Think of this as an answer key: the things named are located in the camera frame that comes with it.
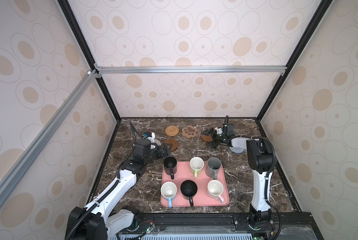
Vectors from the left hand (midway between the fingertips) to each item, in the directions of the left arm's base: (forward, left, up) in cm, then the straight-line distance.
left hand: (170, 145), depth 79 cm
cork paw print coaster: (+25, -11, -20) cm, 34 cm away
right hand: (+18, -21, -17) cm, 32 cm away
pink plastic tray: (-21, -18, -21) cm, 35 cm away
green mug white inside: (-4, -15, -14) cm, 21 cm away
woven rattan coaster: (+27, +1, -22) cm, 35 cm away
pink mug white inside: (-18, -25, -17) cm, 35 cm away
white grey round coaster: (+16, +11, -20) cm, 28 cm away
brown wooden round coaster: (+13, -22, -12) cm, 28 cm away
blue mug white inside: (-18, +1, -17) cm, 25 cm away
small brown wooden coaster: (+15, 0, -20) cm, 26 cm away
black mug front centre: (-17, -10, -19) cm, 27 cm away
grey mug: (-5, -25, -15) cm, 30 cm away
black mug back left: (-4, +1, -16) cm, 17 cm away
